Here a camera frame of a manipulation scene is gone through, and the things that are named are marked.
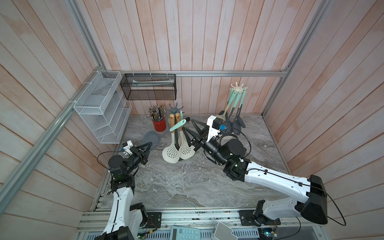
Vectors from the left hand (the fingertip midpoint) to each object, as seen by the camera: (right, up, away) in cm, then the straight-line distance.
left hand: (153, 144), depth 74 cm
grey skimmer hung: (+49, +10, +22) cm, 55 cm away
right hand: (+17, +9, -17) cm, 26 cm away
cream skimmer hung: (+40, +16, +21) cm, 48 cm away
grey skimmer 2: (+51, +14, +22) cm, 57 cm away
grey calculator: (+16, -41, -5) cm, 44 cm away
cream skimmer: (+16, -6, +14) cm, 22 cm away
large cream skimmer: (+8, -7, +12) cm, 16 cm away
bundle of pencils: (-3, +18, +25) cm, 31 cm away
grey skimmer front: (+49, +9, +22) cm, 54 cm away
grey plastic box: (+33, -37, -11) cm, 50 cm away
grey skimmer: (-1, +4, +1) cm, 4 cm away
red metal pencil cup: (-2, +10, +30) cm, 31 cm away
